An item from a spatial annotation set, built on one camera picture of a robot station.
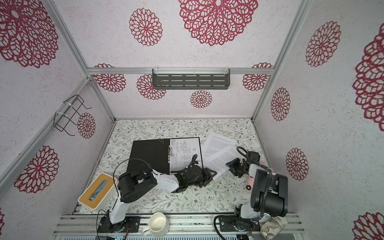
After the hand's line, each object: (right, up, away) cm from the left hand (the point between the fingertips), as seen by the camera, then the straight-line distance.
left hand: (216, 176), depth 86 cm
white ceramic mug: (-31, -23, -9) cm, 40 cm away
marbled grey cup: (+23, -20, -16) cm, 35 cm away
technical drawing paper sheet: (-21, +11, +15) cm, 28 cm away
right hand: (+9, +6, +7) cm, 13 cm away
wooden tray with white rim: (-62, -7, -8) cm, 63 cm away
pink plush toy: (+19, -2, -3) cm, 19 cm away
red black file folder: (-31, +10, +14) cm, 36 cm away
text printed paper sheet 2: (+3, +17, +21) cm, 27 cm away
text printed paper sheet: (+3, +6, +11) cm, 13 cm away
